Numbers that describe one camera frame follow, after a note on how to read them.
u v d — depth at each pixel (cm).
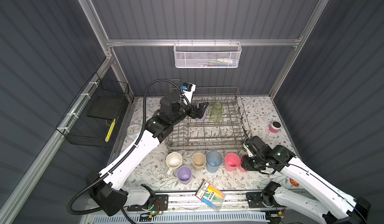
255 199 73
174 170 78
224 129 102
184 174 81
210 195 74
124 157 42
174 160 86
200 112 61
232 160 84
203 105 59
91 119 72
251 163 65
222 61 92
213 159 79
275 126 96
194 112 59
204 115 62
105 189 38
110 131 69
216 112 99
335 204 40
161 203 72
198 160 85
